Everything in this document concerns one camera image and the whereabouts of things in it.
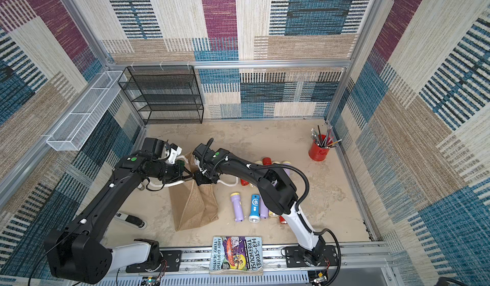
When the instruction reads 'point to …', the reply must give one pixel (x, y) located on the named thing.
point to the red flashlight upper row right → (267, 161)
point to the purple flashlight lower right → (272, 214)
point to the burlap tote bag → (193, 203)
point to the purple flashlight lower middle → (263, 209)
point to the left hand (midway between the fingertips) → (193, 174)
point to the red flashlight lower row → (282, 220)
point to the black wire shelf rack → (164, 94)
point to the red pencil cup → (319, 148)
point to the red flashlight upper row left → (244, 182)
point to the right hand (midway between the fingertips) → (203, 187)
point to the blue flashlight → (254, 214)
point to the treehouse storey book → (237, 255)
